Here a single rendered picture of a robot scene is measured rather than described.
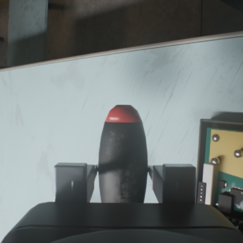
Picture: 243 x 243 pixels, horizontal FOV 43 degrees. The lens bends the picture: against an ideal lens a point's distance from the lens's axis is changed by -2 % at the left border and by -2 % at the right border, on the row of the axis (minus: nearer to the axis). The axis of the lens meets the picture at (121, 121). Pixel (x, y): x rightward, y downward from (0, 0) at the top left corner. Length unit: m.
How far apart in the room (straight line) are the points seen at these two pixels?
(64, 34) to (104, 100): 1.96
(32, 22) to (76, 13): 0.33
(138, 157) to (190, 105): 0.11
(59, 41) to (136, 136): 2.16
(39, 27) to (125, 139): 1.79
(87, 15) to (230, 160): 1.91
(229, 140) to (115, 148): 0.10
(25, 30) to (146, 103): 1.83
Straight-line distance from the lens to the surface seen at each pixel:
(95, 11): 2.03
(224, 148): 0.23
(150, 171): 0.16
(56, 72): 0.41
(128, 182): 0.16
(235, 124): 0.22
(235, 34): 0.25
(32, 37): 2.00
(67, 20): 2.27
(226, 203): 0.23
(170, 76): 0.27
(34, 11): 2.02
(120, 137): 0.16
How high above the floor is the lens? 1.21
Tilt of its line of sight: 44 degrees down
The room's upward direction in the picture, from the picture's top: 91 degrees counter-clockwise
